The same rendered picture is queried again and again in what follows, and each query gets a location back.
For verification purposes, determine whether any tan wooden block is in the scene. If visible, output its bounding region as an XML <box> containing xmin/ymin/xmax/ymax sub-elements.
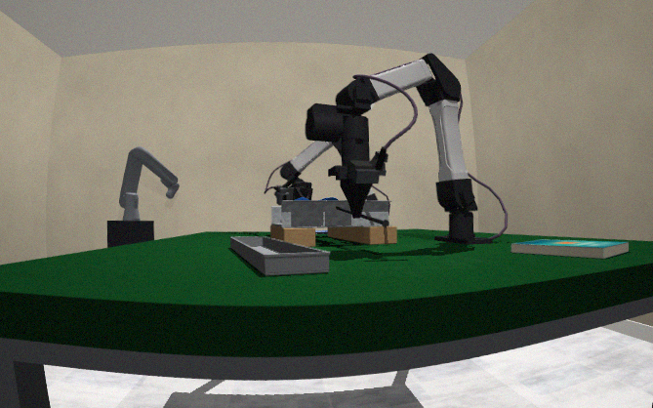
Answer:
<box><xmin>270</xmin><ymin>225</ymin><xmax>315</xmax><ymax>247</ymax></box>

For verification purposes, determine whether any brown wooden bar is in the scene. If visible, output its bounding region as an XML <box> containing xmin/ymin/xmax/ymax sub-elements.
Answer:
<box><xmin>328</xmin><ymin>226</ymin><xmax>397</xmax><ymax>245</ymax></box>

